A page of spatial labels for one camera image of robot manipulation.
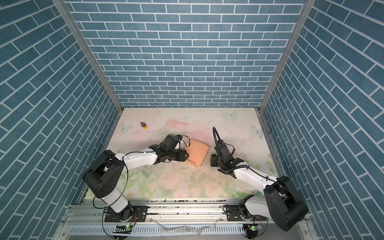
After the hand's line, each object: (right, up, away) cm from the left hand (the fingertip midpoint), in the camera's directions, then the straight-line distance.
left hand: (186, 155), depth 91 cm
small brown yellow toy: (-33, +19, +18) cm, 42 cm away
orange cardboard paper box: (+7, +2, +4) cm, 8 cm away
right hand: (+15, 0, -1) cm, 15 cm away
